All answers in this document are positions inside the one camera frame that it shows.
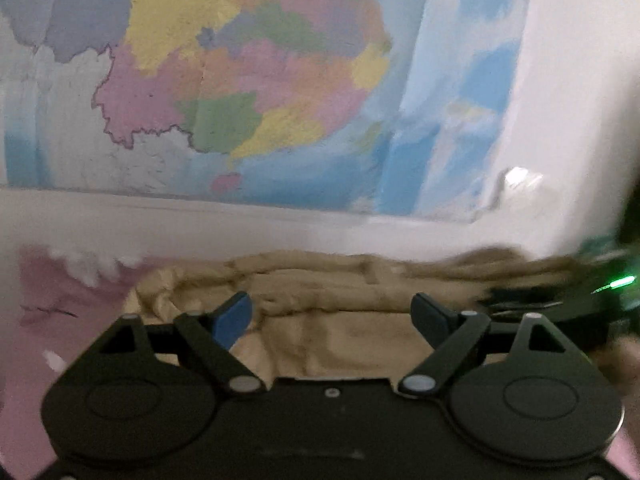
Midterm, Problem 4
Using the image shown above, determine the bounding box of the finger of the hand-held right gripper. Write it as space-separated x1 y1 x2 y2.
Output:
477 284 573 322

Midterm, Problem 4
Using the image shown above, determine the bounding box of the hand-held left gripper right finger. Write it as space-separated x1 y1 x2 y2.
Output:
398 293 583 396

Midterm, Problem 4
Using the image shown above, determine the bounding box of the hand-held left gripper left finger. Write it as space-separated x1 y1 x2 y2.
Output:
95 291 265 395

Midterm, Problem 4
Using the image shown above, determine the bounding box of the tan down jacket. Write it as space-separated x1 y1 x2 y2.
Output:
121 246 593 382

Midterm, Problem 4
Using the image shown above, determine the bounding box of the white lace trim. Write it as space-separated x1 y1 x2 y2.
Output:
47 246 143 288

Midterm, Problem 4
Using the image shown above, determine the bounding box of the pink bed sheet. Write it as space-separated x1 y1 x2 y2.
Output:
0 244 151 476

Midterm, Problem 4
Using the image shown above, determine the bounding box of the colourful wall map poster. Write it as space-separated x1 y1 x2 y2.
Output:
0 0 532 223

